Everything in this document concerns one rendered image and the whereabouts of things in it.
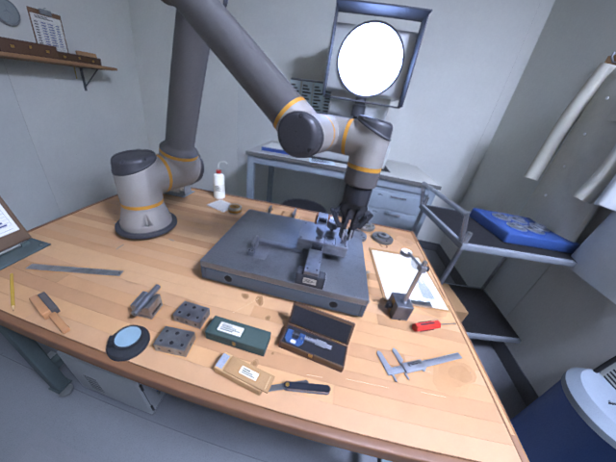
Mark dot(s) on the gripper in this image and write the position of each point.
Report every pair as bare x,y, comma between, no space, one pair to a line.
356,197

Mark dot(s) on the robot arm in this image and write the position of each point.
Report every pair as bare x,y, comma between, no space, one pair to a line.
231,62

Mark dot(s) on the grey vernier height gauge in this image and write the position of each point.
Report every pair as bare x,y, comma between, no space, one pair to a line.
313,269

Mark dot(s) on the dial indicator on magnetic stand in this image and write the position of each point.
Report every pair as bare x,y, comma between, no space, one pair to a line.
399,305

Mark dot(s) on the grey granite surface plate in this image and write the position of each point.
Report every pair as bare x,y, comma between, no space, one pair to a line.
250,269

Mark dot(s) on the steel vernier caliper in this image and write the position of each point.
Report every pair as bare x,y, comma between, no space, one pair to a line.
416,365

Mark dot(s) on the black folding feeler gauge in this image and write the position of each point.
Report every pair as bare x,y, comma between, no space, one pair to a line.
303,386

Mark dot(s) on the grey block with holes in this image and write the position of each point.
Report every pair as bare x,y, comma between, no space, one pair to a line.
190,314
174,340

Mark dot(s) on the grey v-block with cylinder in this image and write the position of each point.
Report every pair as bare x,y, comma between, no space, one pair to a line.
145,301

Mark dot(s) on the small wooden block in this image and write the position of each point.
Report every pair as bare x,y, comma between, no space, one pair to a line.
59,323

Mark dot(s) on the wooden block with grey stone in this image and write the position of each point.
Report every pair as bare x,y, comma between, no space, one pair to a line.
44,305

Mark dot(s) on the grey round disc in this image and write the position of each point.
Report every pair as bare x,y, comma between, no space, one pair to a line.
382,237

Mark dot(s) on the grey desk with drawers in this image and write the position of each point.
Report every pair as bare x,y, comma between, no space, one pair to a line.
399,199

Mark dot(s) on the grey metal cart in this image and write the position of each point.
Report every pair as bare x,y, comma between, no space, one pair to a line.
462,240

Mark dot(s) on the small brass round tin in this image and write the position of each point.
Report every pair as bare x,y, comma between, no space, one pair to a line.
235,208

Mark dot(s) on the blue micrometer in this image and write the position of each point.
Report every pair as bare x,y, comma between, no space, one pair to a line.
298,337

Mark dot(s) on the red screwdriver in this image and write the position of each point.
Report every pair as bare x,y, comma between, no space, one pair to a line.
426,325

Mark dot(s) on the white folded cloth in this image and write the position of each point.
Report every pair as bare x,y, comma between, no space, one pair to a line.
219,205

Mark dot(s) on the grey vent panel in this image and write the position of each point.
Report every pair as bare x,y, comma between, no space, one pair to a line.
310,94

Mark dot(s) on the white wash bottle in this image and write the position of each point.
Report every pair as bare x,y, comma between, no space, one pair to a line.
219,183

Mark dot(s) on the green closed case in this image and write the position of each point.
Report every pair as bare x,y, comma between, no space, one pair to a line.
237,335

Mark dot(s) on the grey optical comparator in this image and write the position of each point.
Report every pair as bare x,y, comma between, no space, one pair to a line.
370,53

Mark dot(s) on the blue tray with parts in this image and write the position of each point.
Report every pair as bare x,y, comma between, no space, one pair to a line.
522,230

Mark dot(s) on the tan cardboard box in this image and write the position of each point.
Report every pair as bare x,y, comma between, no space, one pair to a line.
243,371

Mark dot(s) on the black round optical flat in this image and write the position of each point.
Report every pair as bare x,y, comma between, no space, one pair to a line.
128,341

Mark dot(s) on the steel ruler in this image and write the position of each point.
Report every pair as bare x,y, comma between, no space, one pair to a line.
74,272

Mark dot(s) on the grey under-bench cabinet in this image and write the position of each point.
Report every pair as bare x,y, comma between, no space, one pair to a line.
115,387

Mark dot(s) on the white machine on blue cabinet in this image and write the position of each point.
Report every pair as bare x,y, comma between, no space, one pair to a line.
577,414

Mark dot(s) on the small brown box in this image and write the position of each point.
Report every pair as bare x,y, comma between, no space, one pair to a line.
79,58

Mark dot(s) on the grey clipboard with chart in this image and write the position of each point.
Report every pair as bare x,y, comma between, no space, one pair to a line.
12,236

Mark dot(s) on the grey bench leg brace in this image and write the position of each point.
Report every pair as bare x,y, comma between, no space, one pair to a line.
36,356

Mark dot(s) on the yellow pencil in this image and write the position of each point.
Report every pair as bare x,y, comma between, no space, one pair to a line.
12,291

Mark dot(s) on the long brown box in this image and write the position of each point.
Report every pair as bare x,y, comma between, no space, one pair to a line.
24,46

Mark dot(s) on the wooden wall shelf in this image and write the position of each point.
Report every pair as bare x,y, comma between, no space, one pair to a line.
72,64

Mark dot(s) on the wall chart on clipboard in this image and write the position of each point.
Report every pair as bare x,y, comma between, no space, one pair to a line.
46,29

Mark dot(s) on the wall clock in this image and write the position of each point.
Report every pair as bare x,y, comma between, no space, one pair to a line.
8,12

